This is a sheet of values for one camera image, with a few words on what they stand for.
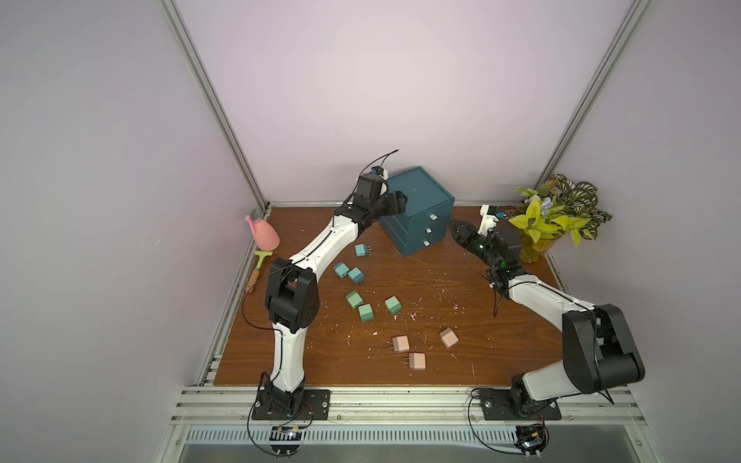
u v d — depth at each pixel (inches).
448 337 32.7
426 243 40.6
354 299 35.9
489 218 30.5
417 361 30.6
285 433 28.2
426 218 35.9
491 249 27.8
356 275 38.2
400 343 32.0
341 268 38.5
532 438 27.4
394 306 35.2
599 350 17.0
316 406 28.7
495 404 28.6
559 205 33.8
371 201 27.9
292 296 20.4
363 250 40.6
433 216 36.0
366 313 34.5
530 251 39.1
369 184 27.3
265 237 40.6
